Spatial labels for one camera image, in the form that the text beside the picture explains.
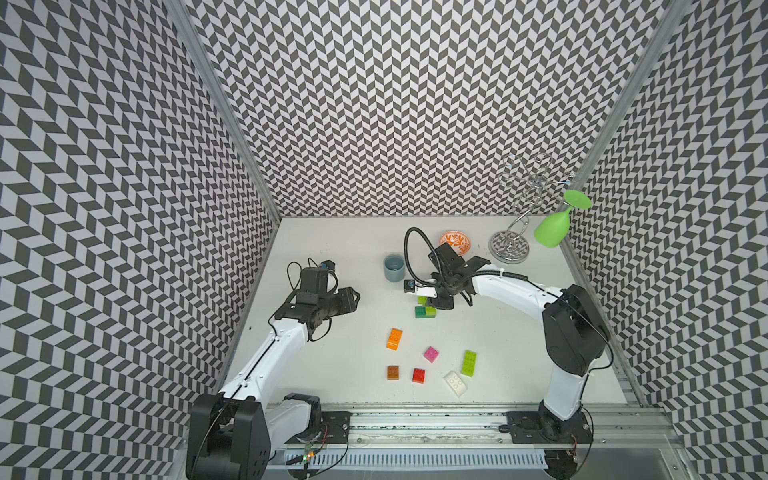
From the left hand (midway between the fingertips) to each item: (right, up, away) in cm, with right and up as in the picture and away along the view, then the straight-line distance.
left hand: (352, 299), depth 85 cm
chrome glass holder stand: (+60, +41, +21) cm, 76 cm away
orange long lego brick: (+12, -12, +2) cm, 17 cm away
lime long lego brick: (+33, -18, -2) cm, 38 cm away
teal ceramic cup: (+12, +8, +15) cm, 21 cm away
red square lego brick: (+19, -20, -5) cm, 28 cm away
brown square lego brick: (+12, -19, -4) cm, 23 cm away
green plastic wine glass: (+58, +20, 0) cm, 61 cm away
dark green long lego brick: (+20, -5, +7) cm, 22 cm away
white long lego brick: (+29, -21, -6) cm, 36 cm away
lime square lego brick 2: (+21, -1, +2) cm, 21 cm away
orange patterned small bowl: (+35, +17, +24) cm, 46 cm away
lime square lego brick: (+23, -5, +6) cm, 25 cm away
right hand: (+23, 0, +6) cm, 24 cm away
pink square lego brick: (+23, -16, -1) cm, 28 cm away
